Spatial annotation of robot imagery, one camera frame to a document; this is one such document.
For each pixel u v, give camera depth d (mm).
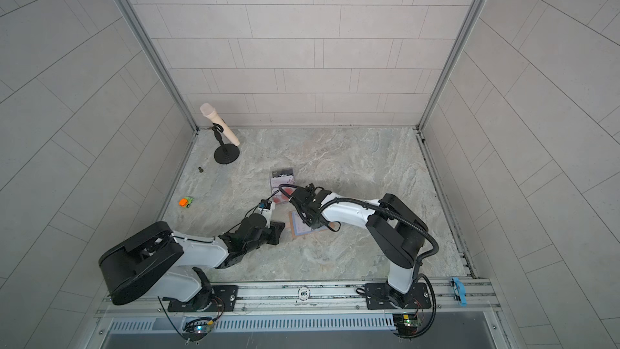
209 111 866
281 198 907
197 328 653
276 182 913
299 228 846
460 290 701
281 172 939
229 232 693
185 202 888
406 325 677
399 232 454
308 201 678
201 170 995
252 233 657
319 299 723
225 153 1065
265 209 770
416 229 463
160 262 429
